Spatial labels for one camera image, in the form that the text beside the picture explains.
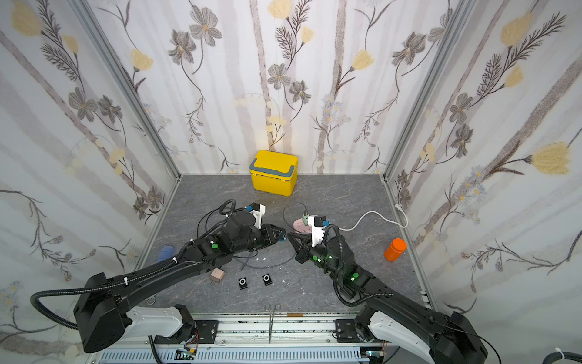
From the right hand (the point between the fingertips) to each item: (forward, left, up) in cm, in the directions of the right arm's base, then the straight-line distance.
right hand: (291, 237), depth 69 cm
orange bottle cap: (+4, -39, -16) cm, 42 cm away
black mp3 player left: (-8, +18, -24) cm, 31 cm away
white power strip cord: (+23, -45, -25) cm, 56 cm away
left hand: (+3, +1, -3) cm, 5 cm away
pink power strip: (+17, -3, -23) cm, 28 cm away
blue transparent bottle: (+4, +51, -26) cm, 58 cm away
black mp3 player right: (-6, +9, -24) cm, 27 cm away
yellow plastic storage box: (+39, +9, -14) cm, 42 cm away
